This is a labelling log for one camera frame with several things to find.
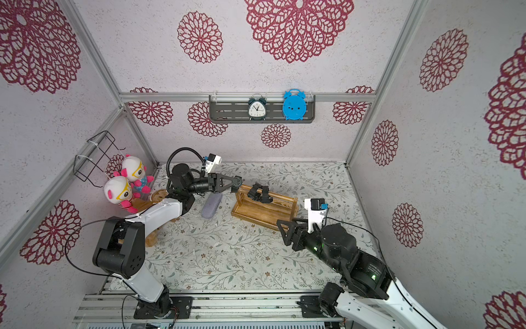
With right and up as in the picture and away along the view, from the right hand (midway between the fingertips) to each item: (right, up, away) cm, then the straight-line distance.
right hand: (282, 220), depth 61 cm
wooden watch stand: (-3, -4, +39) cm, 39 cm away
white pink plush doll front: (-66, +8, +23) cm, 70 cm away
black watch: (-5, +5, +16) cm, 18 cm away
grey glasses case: (-31, 0, +38) cm, 49 cm away
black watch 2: (-9, +7, +17) cm, 21 cm away
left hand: (-16, +11, +15) cm, 24 cm away
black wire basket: (-69, +20, +14) cm, 73 cm away
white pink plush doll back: (-64, +16, +33) cm, 74 cm away
